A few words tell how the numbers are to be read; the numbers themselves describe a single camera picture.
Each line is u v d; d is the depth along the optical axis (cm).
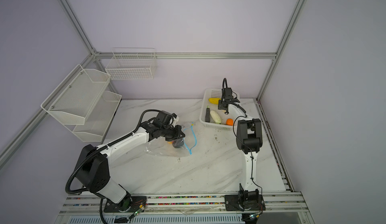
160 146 94
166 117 67
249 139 59
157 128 63
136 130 57
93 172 43
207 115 107
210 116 106
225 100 82
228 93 84
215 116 104
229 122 103
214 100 115
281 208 74
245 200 66
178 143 88
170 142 92
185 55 93
